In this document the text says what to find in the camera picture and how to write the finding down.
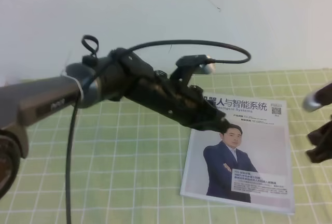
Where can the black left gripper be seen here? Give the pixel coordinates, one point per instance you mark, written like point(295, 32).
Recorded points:
point(154, 90)

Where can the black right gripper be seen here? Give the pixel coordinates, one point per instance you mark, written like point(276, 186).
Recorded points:
point(321, 139)

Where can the white magazine book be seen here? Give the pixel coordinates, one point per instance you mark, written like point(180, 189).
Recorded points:
point(247, 164)

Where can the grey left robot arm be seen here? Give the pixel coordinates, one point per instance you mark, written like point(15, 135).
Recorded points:
point(94, 80)

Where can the green checkered tablecloth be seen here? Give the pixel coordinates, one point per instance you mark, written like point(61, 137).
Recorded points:
point(127, 162)

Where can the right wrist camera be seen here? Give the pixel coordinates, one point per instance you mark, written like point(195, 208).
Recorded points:
point(317, 99)

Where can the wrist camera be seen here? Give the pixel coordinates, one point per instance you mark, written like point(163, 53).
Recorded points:
point(317, 99)
point(192, 64)

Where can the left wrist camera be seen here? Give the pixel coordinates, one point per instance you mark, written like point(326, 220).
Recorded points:
point(192, 64)

